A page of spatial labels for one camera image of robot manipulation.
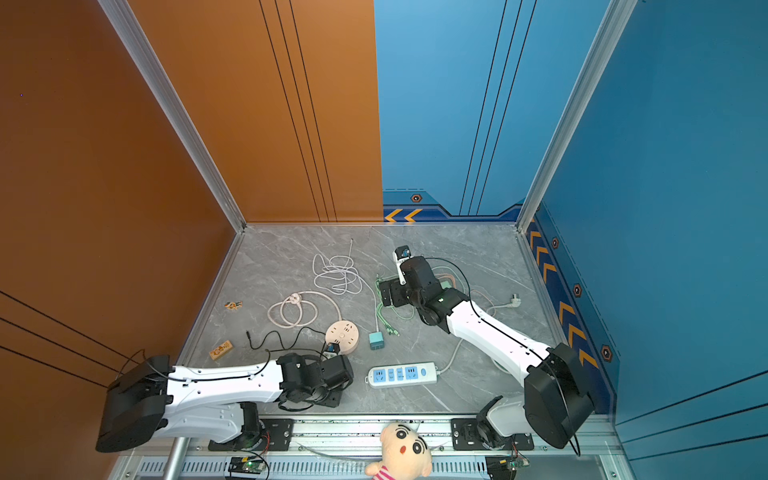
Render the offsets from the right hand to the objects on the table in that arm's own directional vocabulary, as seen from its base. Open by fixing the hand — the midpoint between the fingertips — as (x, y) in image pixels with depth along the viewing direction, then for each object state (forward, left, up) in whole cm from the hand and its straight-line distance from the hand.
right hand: (392, 282), depth 83 cm
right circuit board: (-41, -26, -19) cm, 52 cm away
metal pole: (-42, +51, -15) cm, 67 cm away
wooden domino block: (-13, +51, -15) cm, 55 cm away
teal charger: (-11, +5, -14) cm, 19 cm away
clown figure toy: (+2, +52, -15) cm, 54 cm away
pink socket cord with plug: (0, +32, -16) cm, 36 cm away
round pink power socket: (-8, +15, -15) cm, 22 cm away
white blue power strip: (-20, -5, -15) cm, 26 cm away
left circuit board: (-40, +35, -18) cm, 56 cm away
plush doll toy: (-39, -3, -9) cm, 40 cm away
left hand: (-25, +14, -17) cm, 33 cm away
